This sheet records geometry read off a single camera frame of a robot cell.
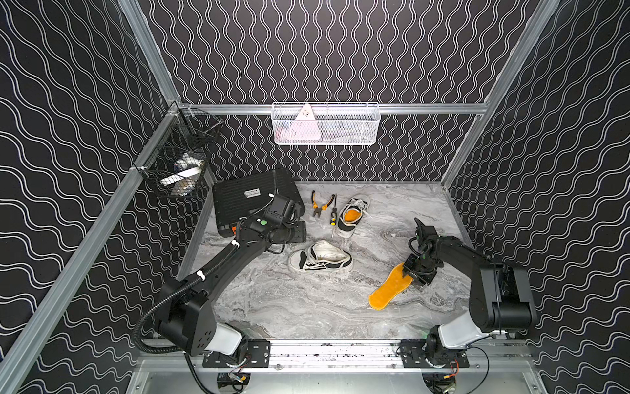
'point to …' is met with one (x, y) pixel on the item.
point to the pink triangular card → (305, 126)
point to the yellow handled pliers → (317, 210)
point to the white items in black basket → (187, 171)
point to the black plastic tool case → (249, 194)
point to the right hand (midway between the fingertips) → (408, 277)
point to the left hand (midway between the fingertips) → (299, 228)
